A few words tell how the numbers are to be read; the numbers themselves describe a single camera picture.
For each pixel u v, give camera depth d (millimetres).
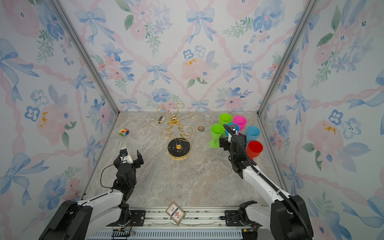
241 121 953
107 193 569
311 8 690
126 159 718
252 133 925
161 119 1136
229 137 733
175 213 746
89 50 858
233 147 647
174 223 721
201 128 1099
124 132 1063
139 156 799
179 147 977
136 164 786
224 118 995
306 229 370
